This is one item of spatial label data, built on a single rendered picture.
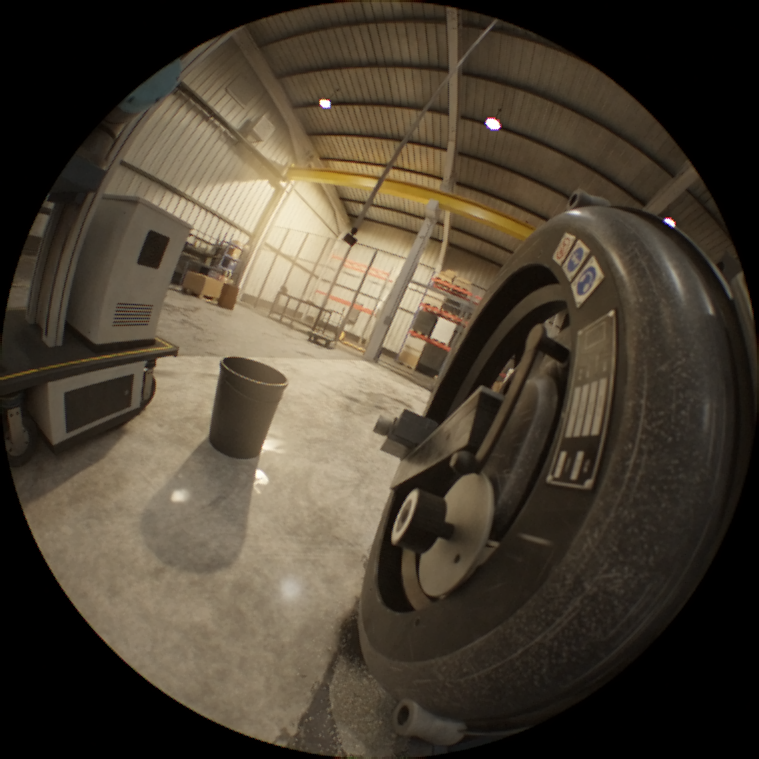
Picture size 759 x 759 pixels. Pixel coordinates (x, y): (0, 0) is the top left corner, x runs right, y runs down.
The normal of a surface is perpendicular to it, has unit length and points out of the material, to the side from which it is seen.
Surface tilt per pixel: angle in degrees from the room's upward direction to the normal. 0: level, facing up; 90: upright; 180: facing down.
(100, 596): 0
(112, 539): 0
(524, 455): 81
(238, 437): 93
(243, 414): 93
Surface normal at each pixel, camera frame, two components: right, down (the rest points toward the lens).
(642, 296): -0.84, -0.50
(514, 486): -0.66, -0.36
